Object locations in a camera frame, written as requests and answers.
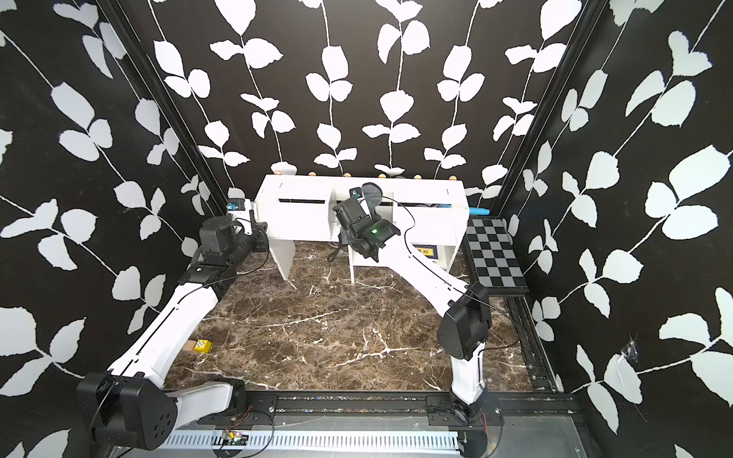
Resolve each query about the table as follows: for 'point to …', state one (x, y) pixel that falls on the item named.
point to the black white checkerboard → (497, 265)
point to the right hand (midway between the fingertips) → (361, 218)
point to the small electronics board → (233, 438)
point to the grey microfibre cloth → (373, 196)
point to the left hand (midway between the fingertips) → (266, 218)
